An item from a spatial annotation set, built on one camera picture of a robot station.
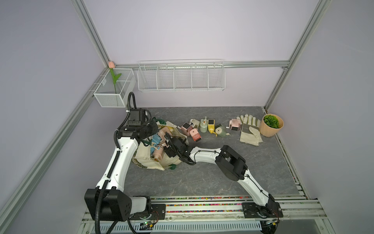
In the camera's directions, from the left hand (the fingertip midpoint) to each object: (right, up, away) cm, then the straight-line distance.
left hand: (156, 128), depth 79 cm
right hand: (+5, -11, +18) cm, 22 cm away
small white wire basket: (-33, +22, +7) cm, 41 cm away
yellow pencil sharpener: (+33, 0, +23) cm, 40 cm away
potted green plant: (+72, +1, +18) cm, 74 cm away
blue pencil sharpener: (-3, -8, +9) cm, 12 cm away
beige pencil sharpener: (+21, +2, +26) cm, 34 cm away
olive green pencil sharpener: (+39, -3, +20) cm, 44 cm away
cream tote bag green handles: (-1, -20, +10) cm, 22 cm away
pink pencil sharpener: (+15, -1, +20) cm, 25 cm away
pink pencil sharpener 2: (+22, -5, +20) cm, 30 cm away
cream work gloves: (+62, -5, +26) cm, 67 cm away
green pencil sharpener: (+28, +1, +23) cm, 36 cm away
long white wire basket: (+12, +35, +19) cm, 42 cm away
